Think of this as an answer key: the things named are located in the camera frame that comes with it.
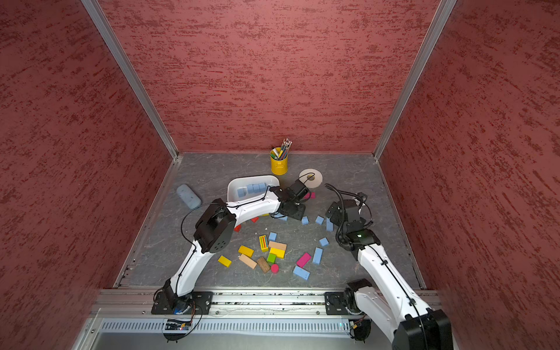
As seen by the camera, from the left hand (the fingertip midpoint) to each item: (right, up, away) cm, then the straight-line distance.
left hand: (296, 215), depth 95 cm
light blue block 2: (-16, +12, +9) cm, 22 cm away
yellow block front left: (-29, -16, -12) cm, 35 cm away
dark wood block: (-14, -17, -12) cm, 25 cm away
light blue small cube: (+11, -10, -6) cm, 16 cm away
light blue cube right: (+10, -2, 0) cm, 10 cm away
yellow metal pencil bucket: (-8, +25, +11) cm, 28 cm away
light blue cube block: (-27, +9, +9) cm, 30 cm away
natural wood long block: (-20, -16, -12) cm, 28 cm away
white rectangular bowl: (-29, +15, +7) cm, 33 cm away
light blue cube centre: (+4, -2, -1) cm, 4 cm away
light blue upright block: (+8, -14, -10) cm, 19 cm away
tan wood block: (-8, -11, -8) cm, 16 cm away
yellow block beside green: (-7, -14, -10) cm, 18 cm away
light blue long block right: (+14, -3, -3) cm, 15 cm away
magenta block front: (+2, -16, -11) cm, 19 cm away
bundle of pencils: (-5, +32, +8) cm, 33 cm away
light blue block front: (+1, -19, -14) cm, 24 cm away
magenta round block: (-9, -18, -14) cm, 24 cm away
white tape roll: (+9, +16, +19) cm, 26 cm away
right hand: (+17, +3, -11) cm, 20 cm away
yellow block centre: (-21, -13, -9) cm, 26 cm away
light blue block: (-21, +12, +8) cm, 25 cm away
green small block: (-11, -14, -12) cm, 21 cm away
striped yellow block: (-14, -9, -10) cm, 19 cm away
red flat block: (-14, +5, -30) cm, 33 cm away
